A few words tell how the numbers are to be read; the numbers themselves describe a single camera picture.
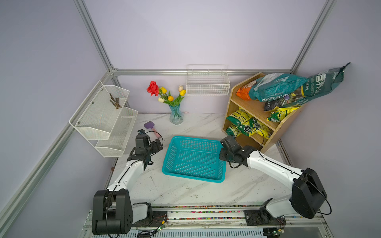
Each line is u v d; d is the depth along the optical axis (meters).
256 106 0.82
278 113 0.70
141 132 0.77
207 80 0.95
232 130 1.04
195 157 0.96
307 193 0.42
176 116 1.10
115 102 0.85
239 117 0.93
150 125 1.15
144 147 0.66
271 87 0.59
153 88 0.82
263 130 0.84
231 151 0.65
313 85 0.62
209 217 0.75
